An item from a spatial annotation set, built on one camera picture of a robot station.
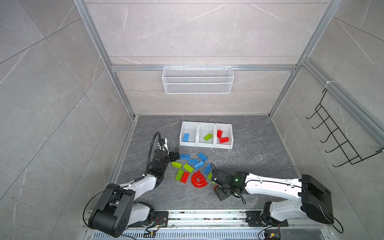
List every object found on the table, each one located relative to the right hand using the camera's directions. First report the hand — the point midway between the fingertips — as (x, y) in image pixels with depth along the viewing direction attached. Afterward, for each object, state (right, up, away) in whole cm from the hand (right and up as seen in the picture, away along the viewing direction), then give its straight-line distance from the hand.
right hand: (220, 190), depth 81 cm
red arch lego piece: (-11, +4, +5) cm, 13 cm away
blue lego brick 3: (-8, +15, +13) cm, 22 cm away
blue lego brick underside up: (-6, +9, +9) cm, 14 cm away
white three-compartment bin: (-5, +30, +26) cm, 40 cm away
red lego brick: (+6, +26, +20) cm, 34 cm away
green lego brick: (-5, +28, +24) cm, 37 cm away
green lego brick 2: (-25, +12, +10) cm, 30 cm away
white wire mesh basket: (-11, +68, +20) cm, 72 cm away
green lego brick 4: (-23, +7, +7) cm, 25 cm away
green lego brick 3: (-18, +10, +9) cm, 22 cm away
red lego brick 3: (-20, +6, +5) cm, 21 cm away
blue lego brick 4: (-15, +13, +12) cm, 23 cm away
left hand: (-28, +25, +7) cm, 38 cm away
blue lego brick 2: (-20, +16, +14) cm, 30 cm away
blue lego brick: (-20, +28, +23) cm, 42 cm away
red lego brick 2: (+4, +31, +23) cm, 38 cm away
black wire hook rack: (+53, +26, -16) cm, 61 cm away
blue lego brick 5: (-12, +12, +9) cm, 19 cm away
